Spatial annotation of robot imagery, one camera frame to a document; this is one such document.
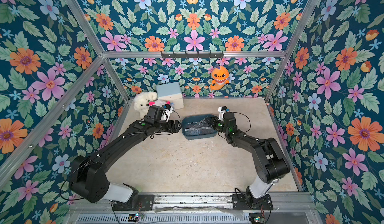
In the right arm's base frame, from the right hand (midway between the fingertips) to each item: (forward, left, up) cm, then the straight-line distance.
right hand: (205, 118), depth 88 cm
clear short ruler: (-2, +4, -4) cm, 6 cm away
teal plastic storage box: (+8, +12, -14) cm, 20 cm away
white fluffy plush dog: (+9, +41, +4) cm, 42 cm away
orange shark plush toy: (+27, -9, +12) cm, 31 cm away
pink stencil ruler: (+3, +2, -15) cm, 15 cm away
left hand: (-6, +15, +2) cm, 17 cm away
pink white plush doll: (+10, +30, +2) cm, 31 cm away
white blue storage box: (+23, +25, -1) cm, 34 cm away
